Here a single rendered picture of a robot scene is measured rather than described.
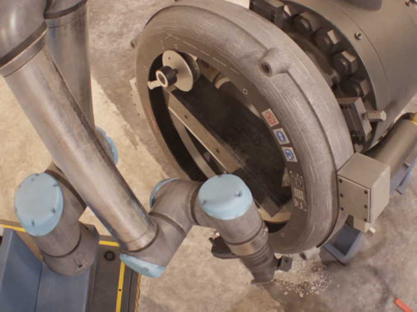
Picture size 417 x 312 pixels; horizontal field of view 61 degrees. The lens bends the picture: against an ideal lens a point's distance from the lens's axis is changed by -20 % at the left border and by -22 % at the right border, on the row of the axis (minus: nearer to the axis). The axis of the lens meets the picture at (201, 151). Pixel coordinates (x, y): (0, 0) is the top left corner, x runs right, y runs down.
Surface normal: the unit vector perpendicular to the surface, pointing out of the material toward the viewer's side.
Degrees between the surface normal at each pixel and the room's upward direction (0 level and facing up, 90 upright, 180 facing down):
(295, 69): 28
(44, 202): 5
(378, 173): 23
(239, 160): 13
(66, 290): 0
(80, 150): 70
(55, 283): 0
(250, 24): 8
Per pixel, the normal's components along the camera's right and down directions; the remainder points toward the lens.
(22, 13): 0.71, 0.11
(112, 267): -0.04, -0.63
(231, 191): -0.36, -0.71
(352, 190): -0.76, 0.52
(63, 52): 0.38, 0.79
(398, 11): 0.29, -0.27
